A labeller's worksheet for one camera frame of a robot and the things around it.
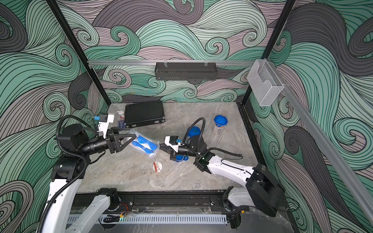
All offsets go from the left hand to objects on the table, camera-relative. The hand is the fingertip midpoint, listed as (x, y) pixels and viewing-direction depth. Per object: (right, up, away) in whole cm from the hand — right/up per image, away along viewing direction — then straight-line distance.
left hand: (133, 133), depth 57 cm
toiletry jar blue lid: (+4, -5, 0) cm, 7 cm away
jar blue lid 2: (+44, +4, +35) cm, 57 cm away
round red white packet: (+4, -24, +29) cm, 38 cm away
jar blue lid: (+27, -3, +30) cm, 40 cm away
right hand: (+7, -7, +7) cm, 13 cm away
